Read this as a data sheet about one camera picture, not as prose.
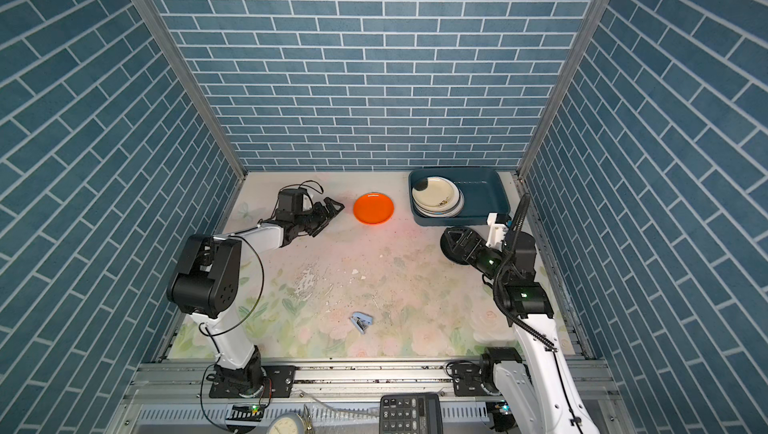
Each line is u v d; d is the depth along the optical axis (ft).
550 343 1.51
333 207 2.93
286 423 2.14
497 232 2.24
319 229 3.02
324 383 2.47
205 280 1.64
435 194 3.55
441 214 3.45
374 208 3.57
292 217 2.54
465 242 2.17
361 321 2.70
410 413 2.23
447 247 3.25
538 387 1.48
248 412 2.37
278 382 2.45
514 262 1.82
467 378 2.43
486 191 3.80
